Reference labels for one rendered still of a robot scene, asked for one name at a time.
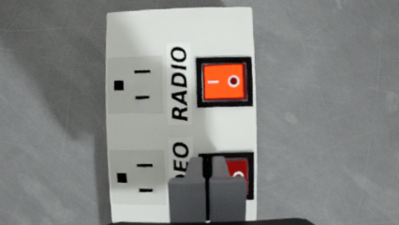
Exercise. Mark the white power strip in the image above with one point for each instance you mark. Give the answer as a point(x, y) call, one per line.
point(180, 83)

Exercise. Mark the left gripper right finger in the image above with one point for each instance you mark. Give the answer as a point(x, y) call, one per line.
point(226, 194)

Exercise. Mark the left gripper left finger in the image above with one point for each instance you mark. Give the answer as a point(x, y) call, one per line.
point(187, 200)

